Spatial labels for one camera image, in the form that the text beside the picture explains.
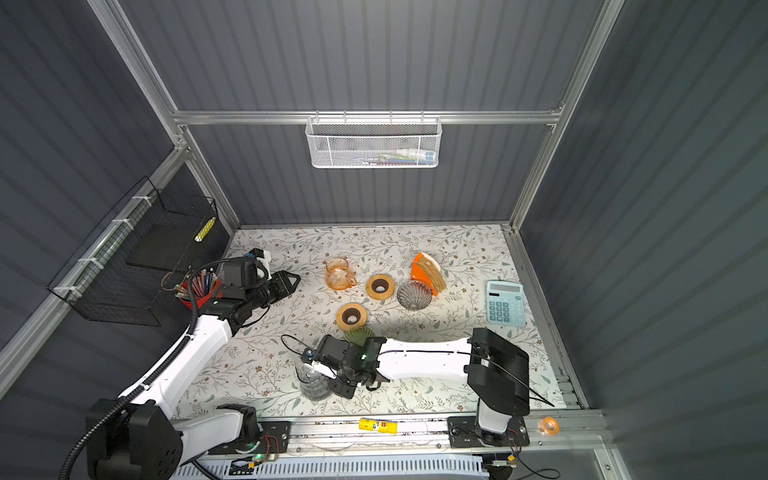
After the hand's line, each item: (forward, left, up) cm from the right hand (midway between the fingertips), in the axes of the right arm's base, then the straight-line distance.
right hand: (337, 380), depth 77 cm
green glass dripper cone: (+15, -4, -6) cm, 17 cm away
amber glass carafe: (+38, +5, -5) cm, 38 cm away
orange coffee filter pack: (+34, -25, +2) cm, 42 cm away
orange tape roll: (-9, -54, -7) cm, 55 cm away
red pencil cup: (+24, +43, +7) cm, 50 cm away
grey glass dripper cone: (+27, -21, -3) cm, 35 cm away
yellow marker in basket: (+33, +37, +23) cm, 55 cm away
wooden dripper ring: (+21, -1, -5) cm, 22 cm away
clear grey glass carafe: (-2, +5, +2) cm, 6 cm away
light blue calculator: (+26, -51, -5) cm, 57 cm away
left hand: (+24, +13, +13) cm, 30 cm away
